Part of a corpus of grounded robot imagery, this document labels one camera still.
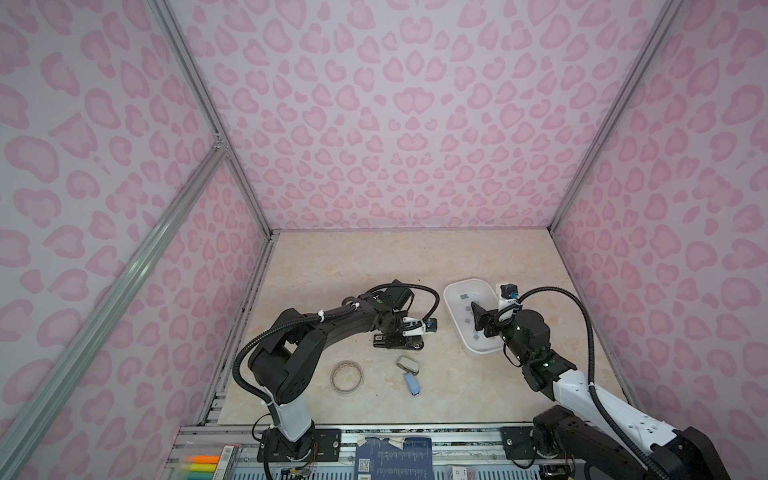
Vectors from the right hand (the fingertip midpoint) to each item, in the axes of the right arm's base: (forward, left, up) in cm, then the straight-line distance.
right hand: (486, 299), depth 82 cm
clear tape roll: (-17, +38, -16) cm, 45 cm away
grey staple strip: (-4, +1, -15) cm, 15 cm away
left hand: (-4, +21, -11) cm, 24 cm away
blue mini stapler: (-19, +20, -13) cm, 31 cm away
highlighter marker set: (-39, +70, -13) cm, 81 cm away
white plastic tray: (+11, +4, -15) cm, 19 cm away
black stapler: (-11, +24, -3) cm, 27 cm away
